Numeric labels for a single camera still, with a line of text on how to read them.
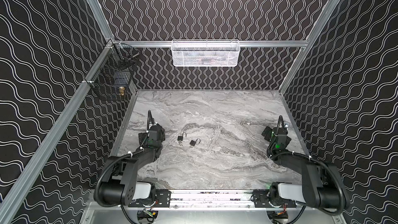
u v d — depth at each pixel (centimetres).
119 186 43
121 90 82
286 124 77
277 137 69
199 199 76
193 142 93
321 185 43
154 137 70
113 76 91
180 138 95
